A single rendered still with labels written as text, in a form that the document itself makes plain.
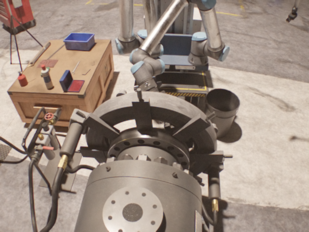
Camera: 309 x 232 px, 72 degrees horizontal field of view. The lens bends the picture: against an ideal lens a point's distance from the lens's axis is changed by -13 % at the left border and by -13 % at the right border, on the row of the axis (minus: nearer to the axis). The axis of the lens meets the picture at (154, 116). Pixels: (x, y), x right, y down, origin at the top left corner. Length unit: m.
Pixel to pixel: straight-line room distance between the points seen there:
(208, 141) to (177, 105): 0.28
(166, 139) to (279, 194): 1.27
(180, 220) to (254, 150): 1.49
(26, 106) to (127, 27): 1.24
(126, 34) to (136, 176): 1.29
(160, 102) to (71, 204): 1.19
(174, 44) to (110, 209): 1.70
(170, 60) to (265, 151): 1.23
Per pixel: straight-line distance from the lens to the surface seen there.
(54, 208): 1.20
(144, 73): 1.32
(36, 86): 2.32
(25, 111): 2.54
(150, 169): 0.98
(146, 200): 0.87
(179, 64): 2.17
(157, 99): 1.12
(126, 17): 1.89
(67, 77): 2.19
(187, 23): 2.20
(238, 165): 2.17
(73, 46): 2.68
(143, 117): 1.13
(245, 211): 1.97
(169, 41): 2.23
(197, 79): 2.38
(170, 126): 1.38
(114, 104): 1.17
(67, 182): 2.07
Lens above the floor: 1.72
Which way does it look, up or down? 45 degrees down
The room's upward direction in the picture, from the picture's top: straight up
